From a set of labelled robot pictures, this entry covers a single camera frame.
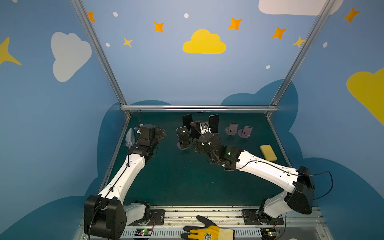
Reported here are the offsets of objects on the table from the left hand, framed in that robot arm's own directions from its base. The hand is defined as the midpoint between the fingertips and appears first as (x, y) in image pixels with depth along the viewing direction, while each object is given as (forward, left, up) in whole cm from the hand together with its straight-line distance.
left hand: (162, 133), depth 83 cm
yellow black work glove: (-44, -27, -17) cm, 54 cm away
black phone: (+17, -13, -7) cm, 23 cm away
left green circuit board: (-45, +6, -21) cm, 49 cm away
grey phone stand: (+16, -46, -16) cm, 52 cm away
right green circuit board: (-44, -55, -21) cm, 74 cm away
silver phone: (+4, -11, -7) cm, 14 cm away
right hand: (-5, -23, +5) cm, 24 cm away
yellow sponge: (0, -69, -20) cm, 72 cm away
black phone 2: (+14, -32, -7) cm, 36 cm away
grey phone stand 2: (+14, -55, -16) cm, 59 cm away
